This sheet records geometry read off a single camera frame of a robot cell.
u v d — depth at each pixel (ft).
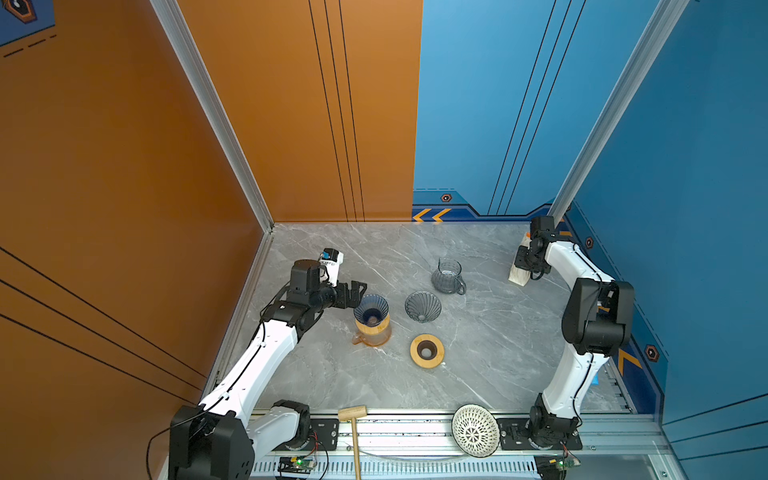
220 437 1.28
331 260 2.33
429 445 2.43
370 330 2.66
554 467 2.32
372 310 2.78
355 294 2.38
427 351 2.86
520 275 3.27
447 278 3.16
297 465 2.32
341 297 2.33
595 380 2.64
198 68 2.55
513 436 2.38
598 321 1.75
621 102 2.78
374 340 2.93
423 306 3.01
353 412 2.48
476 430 2.42
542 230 2.54
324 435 2.43
